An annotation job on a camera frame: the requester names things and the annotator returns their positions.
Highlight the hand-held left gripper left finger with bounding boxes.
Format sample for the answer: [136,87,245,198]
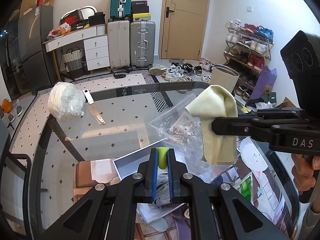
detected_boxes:
[41,148,159,240]

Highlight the beige cylindrical bin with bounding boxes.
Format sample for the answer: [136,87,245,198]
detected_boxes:
[210,64,240,97]

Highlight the small white device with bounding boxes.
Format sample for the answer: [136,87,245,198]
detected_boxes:
[82,89,94,105]

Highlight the rows of assorted shoes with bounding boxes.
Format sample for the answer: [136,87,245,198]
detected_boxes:
[224,19,274,100]

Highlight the teal suitcase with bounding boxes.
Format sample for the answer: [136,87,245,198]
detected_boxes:
[110,0,133,22]

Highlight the green white medicine packet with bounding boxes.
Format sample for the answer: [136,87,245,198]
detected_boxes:
[234,172,253,203]

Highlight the orange bag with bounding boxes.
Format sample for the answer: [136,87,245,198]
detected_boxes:
[1,98,12,114]

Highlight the pair of grey slippers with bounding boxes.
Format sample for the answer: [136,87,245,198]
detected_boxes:
[7,105,24,131]

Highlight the lime green soft piece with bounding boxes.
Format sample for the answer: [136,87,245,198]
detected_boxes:
[156,147,168,170]

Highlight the grey refrigerator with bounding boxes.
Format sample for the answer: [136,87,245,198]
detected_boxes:
[18,5,59,96]

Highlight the person's right forearm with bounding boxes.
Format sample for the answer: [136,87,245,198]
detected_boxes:
[303,199,320,239]

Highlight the black white patterned rug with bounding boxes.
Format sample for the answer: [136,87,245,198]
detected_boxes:
[11,69,176,156]

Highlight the beige suitcase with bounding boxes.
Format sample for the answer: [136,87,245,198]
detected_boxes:
[107,20,131,69]

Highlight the white bundle in plastic bag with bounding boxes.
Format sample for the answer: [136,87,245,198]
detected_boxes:
[48,82,84,120]

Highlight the person's right hand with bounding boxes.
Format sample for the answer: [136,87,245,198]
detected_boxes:
[291,154,315,193]

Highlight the black bag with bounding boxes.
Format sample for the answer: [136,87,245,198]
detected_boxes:
[88,12,106,27]

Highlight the clear plastic bag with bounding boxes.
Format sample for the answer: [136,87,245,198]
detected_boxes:
[149,97,240,183]

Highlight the wooden door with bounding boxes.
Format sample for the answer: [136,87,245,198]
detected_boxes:
[158,0,212,61]

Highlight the dark glass cabinet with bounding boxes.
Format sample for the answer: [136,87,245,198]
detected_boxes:
[0,17,24,101]

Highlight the metal ruler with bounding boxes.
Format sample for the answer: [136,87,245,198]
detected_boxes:
[87,103,106,125]

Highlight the wooden shoe rack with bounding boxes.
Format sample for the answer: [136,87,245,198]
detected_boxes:
[223,20,274,101]

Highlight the scattered group of sneakers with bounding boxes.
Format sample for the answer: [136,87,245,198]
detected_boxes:
[149,58,213,83]

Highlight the pale yellow cloth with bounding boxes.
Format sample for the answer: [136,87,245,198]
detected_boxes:
[184,84,238,165]

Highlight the yellow black box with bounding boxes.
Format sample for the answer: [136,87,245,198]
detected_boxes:
[132,13,152,22]

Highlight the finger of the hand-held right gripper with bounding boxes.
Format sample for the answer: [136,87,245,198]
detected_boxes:
[237,107,307,121]
[211,115,280,143]

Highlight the bag of fruit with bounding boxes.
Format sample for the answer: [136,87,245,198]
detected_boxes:
[48,23,71,38]

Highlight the white desk with drawers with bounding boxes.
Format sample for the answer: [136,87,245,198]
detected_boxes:
[43,24,111,71]

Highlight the black red shoe box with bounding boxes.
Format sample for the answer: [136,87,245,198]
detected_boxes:
[60,9,84,26]

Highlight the cartoon printed mat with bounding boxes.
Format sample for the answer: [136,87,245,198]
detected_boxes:
[137,135,301,240]

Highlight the purple bag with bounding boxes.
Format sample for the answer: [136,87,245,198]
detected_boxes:
[250,66,278,101]

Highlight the silver suitcase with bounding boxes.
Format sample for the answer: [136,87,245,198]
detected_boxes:
[130,21,156,71]

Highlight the grey sock with red dots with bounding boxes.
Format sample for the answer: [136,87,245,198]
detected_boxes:
[152,174,187,209]

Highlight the woven basket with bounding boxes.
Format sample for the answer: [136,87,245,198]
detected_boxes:
[61,48,84,79]

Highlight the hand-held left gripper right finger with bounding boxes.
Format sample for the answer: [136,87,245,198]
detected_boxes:
[167,148,289,240]

